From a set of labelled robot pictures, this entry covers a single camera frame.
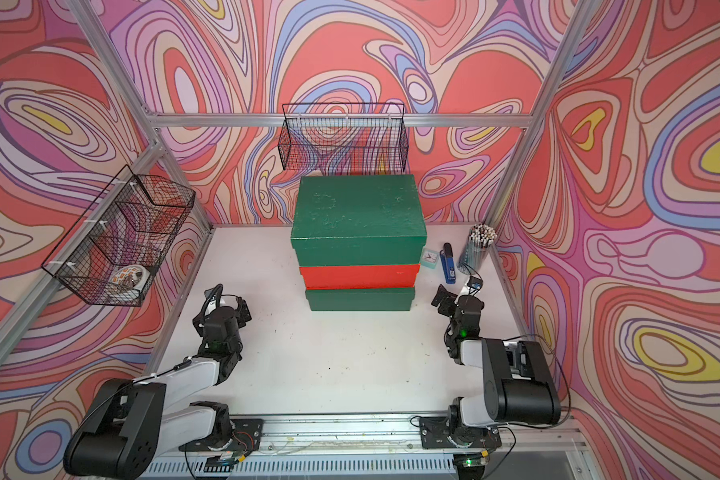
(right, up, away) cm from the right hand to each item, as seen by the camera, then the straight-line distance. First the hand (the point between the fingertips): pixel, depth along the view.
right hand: (453, 295), depth 93 cm
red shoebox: (-29, +7, -10) cm, 31 cm away
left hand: (-70, -2, -5) cm, 70 cm away
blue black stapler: (+2, +10, +12) cm, 16 cm away
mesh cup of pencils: (+8, +15, +3) cm, 17 cm away
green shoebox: (-30, +22, -17) cm, 41 cm away
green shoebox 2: (-29, -1, -2) cm, 29 cm away
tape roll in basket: (-87, +8, -19) cm, 89 cm away
